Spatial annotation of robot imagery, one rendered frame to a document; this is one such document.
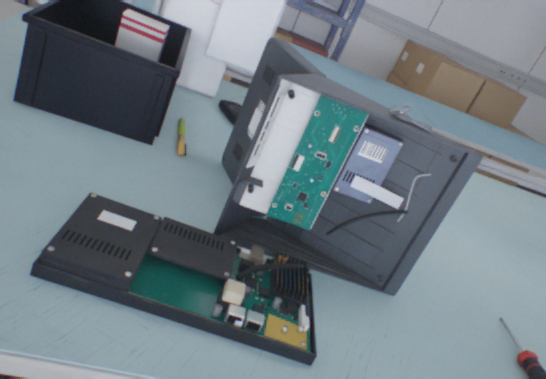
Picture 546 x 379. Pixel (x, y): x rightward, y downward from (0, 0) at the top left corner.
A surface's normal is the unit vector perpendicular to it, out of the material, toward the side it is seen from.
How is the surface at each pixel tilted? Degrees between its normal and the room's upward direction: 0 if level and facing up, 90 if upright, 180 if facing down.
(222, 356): 0
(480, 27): 90
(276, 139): 90
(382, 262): 90
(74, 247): 0
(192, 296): 0
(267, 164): 90
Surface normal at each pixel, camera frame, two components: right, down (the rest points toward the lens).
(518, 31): 0.11, 0.47
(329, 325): 0.38, -0.84
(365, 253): -0.33, 0.28
